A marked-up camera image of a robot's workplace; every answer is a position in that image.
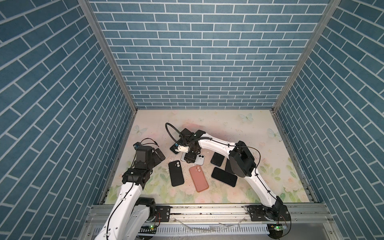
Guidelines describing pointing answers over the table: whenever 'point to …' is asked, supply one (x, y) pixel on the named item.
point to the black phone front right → (224, 176)
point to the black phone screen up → (173, 148)
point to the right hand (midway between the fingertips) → (188, 154)
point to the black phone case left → (176, 173)
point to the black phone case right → (232, 163)
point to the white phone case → (199, 160)
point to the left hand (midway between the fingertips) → (156, 154)
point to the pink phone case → (199, 179)
